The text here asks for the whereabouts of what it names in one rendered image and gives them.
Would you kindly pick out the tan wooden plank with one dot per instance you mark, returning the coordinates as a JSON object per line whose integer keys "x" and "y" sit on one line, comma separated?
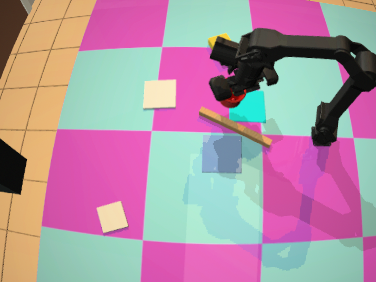
{"x": 236, "y": 127}

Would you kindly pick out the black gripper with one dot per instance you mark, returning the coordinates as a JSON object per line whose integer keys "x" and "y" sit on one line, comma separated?
{"x": 221, "y": 87}

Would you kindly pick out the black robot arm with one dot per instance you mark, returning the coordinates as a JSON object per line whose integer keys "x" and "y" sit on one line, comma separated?
{"x": 263, "y": 47}

